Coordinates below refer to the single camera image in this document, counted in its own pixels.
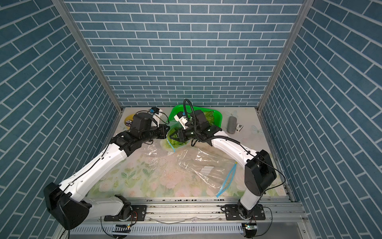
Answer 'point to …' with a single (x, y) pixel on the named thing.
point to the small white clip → (238, 127)
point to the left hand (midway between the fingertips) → (174, 128)
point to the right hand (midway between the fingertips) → (173, 137)
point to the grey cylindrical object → (232, 124)
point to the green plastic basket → (172, 123)
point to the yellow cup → (128, 120)
